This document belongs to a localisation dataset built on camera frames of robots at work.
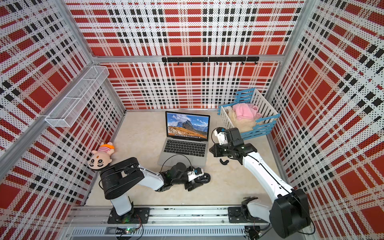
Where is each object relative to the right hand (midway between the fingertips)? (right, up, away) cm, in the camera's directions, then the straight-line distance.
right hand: (213, 149), depth 80 cm
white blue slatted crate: (+32, +35, +33) cm, 58 cm away
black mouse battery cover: (+9, -11, +13) cm, 19 cm away
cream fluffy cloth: (+21, +13, +22) cm, 33 cm away
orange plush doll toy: (-65, -6, +6) cm, 66 cm away
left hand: (-7, -17, +8) cm, 20 cm away
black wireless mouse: (-5, -18, +4) cm, 19 cm away
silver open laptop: (-16, +3, +22) cm, 28 cm away
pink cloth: (+24, +23, +21) cm, 39 cm away
